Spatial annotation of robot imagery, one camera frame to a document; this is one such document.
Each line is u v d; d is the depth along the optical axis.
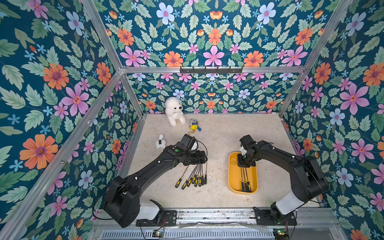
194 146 0.68
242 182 0.82
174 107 1.01
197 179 0.86
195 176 0.88
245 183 0.84
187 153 0.69
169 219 0.73
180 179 0.86
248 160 0.77
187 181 0.85
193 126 1.08
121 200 0.41
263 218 0.73
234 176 0.85
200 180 0.86
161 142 0.99
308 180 0.45
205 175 0.88
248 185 0.84
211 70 0.93
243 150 0.78
